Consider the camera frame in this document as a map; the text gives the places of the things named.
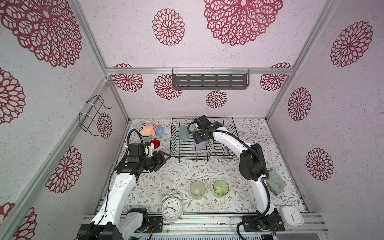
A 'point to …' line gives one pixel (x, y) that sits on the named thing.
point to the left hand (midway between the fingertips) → (168, 160)
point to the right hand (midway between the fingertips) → (200, 134)
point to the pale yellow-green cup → (197, 189)
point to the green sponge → (275, 182)
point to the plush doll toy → (148, 128)
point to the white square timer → (290, 216)
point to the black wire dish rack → (183, 146)
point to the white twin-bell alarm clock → (172, 208)
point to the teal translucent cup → (184, 133)
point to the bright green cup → (220, 188)
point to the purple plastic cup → (201, 145)
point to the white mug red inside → (157, 143)
